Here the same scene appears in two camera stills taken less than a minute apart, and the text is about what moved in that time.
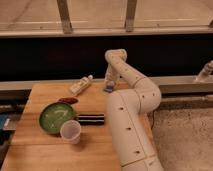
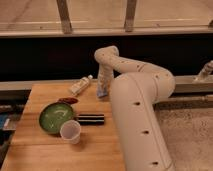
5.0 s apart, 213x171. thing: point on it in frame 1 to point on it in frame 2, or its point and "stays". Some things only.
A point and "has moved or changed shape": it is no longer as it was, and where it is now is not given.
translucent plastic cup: x=70 y=131 stays
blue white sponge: x=109 y=86 has moved or changed shape
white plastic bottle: x=80 y=84 stays
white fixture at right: x=207 y=70 stays
